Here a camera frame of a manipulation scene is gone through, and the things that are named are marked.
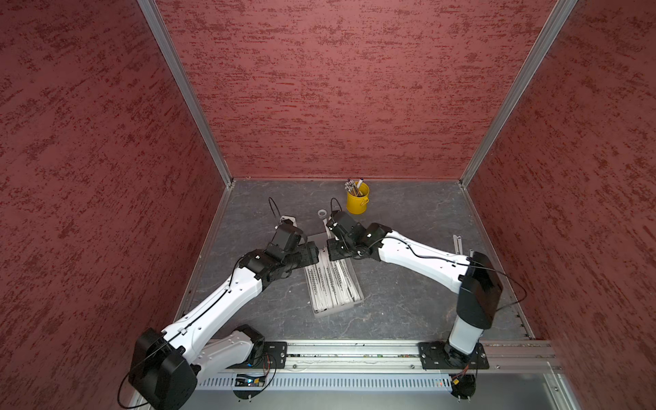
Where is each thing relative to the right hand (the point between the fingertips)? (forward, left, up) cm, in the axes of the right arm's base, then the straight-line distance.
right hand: (334, 253), depth 82 cm
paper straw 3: (-6, +4, -12) cm, 14 cm away
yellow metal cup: (+26, -10, -7) cm, 29 cm away
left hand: (-2, +9, +1) cm, 9 cm away
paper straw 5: (-6, -1, -11) cm, 13 cm away
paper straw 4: (-6, +3, -12) cm, 13 cm away
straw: (+12, -50, -14) cm, 53 cm away
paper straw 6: (-8, -2, -3) cm, 9 cm away
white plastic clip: (+22, +21, -10) cm, 32 cm away
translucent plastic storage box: (-6, +1, -12) cm, 13 cm away
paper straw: (-8, +8, -11) cm, 15 cm away
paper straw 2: (-11, +6, -11) cm, 17 cm away
